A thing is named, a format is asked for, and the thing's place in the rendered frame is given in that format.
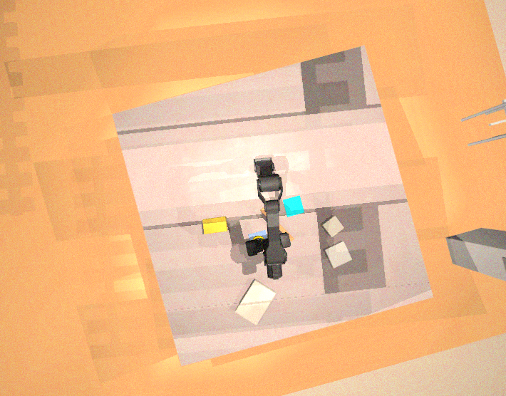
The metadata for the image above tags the brown flat bar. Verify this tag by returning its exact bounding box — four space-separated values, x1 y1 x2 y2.
260 207 294 241

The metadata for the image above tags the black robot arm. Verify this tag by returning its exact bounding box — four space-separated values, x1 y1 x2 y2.
254 157 287 280

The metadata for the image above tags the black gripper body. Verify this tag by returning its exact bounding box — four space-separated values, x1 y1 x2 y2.
245 232 291 256

